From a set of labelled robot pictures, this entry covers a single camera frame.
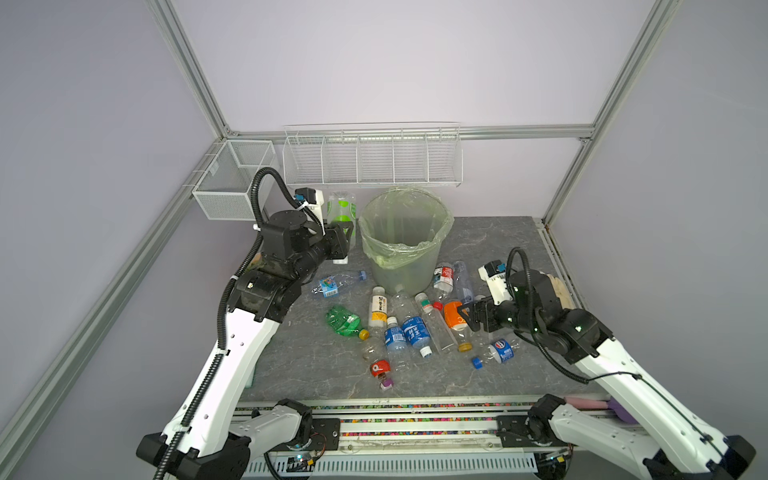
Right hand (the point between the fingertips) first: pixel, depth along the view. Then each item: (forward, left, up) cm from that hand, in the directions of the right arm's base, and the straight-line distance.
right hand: (472, 306), depth 72 cm
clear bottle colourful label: (+17, +41, -17) cm, 47 cm away
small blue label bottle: (-4, +18, -17) cm, 25 cm away
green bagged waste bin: (+36, +17, -10) cm, 41 cm away
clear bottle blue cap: (+20, -3, -19) cm, 28 cm away
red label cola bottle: (+19, +3, -17) cm, 26 cm away
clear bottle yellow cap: (-2, +25, -23) cm, 34 cm away
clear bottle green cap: (+1, +4, -22) cm, 22 cm away
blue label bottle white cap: (+1, +13, -16) cm, 21 cm away
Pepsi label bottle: (-4, -10, -18) cm, 21 cm away
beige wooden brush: (+15, -38, -23) cm, 47 cm away
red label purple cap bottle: (-9, +23, -18) cm, 31 cm away
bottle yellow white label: (+6, +24, -17) cm, 30 cm away
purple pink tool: (-17, -30, -21) cm, 40 cm away
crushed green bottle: (+5, +35, -20) cm, 41 cm away
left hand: (+9, +29, +18) cm, 35 cm away
